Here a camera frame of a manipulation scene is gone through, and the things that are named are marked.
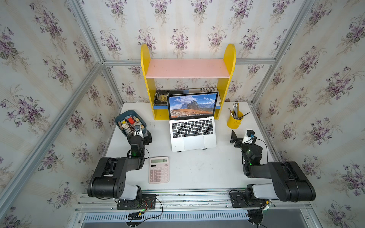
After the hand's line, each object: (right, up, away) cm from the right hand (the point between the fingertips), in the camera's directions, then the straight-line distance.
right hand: (242, 131), depth 86 cm
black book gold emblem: (-53, +23, +15) cm, 60 cm away
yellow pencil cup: (0, +4, +13) cm, 13 cm away
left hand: (-63, -1, +4) cm, 63 cm away
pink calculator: (-51, -23, -4) cm, 56 cm away
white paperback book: (-22, +29, +18) cm, 41 cm away
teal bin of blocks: (-78, +5, +18) cm, 81 cm away
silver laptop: (-31, +5, +5) cm, 31 cm away
